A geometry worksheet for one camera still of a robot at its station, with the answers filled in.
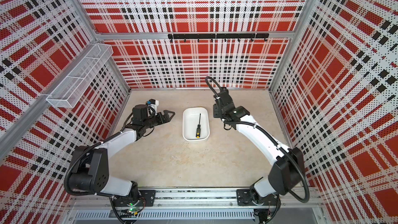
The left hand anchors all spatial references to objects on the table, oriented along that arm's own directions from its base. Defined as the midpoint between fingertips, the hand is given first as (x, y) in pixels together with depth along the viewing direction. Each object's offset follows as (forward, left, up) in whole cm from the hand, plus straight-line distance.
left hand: (171, 114), depth 89 cm
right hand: (-1, -30, +8) cm, 31 cm away
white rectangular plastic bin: (+7, -10, -14) cm, 19 cm away
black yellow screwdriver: (-2, -15, -13) cm, 20 cm away
